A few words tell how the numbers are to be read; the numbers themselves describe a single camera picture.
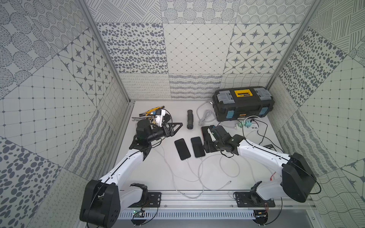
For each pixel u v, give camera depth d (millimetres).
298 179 420
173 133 672
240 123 994
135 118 1097
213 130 674
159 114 699
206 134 874
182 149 929
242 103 954
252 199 661
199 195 773
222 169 854
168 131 670
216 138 687
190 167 859
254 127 1009
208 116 1106
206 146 765
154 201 737
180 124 713
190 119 1069
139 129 594
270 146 929
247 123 982
